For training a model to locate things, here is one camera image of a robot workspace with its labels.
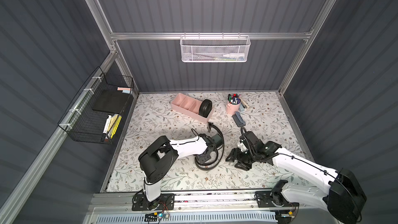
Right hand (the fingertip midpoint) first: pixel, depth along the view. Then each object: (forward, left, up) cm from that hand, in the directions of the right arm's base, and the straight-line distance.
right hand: (230, 162), depth 78 cm
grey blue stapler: (+29, -8, -4) cm, 30 cm away
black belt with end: (+2, +18, -6) cm, 19 cm away
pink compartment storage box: (+43, +25, -8) cm, 51 cm away
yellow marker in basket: (+9, +53, +19) cm, 58 cm away
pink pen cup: (+37, -5, +3) cm, 38 cm away
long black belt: (+33, +13, +4) cm, 36 cm away
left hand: (+6, +16, -8) cm, 19 cm away
